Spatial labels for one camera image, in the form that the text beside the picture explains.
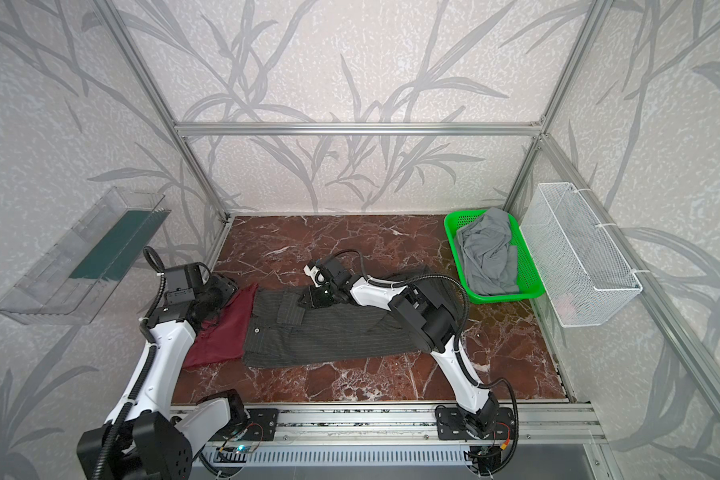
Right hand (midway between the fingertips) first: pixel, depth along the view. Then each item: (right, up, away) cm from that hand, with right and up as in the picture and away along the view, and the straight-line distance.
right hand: (301, 294), depth 92 cm
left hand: (-16, +7, -9) cm, 20 cm away
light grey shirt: (+63, +11, +12) cm, 66 cm away
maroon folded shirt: (-20, -10, -9) cm, 24 cm away
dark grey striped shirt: (-6, -9, -3) cm, 12 cm away
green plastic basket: (+73, +4, +4) cm, 74 cm away
